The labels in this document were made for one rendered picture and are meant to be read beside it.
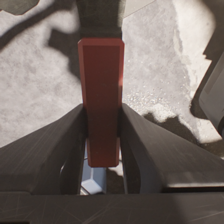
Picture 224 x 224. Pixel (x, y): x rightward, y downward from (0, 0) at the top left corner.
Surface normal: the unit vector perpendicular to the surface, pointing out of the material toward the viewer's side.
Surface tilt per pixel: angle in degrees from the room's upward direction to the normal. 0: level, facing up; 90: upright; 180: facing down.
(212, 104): 90
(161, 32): 0
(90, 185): 0
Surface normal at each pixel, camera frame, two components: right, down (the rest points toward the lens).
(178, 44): 0.03, 0.58
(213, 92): -0.97, -0.17
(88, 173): -0.47, -0.71
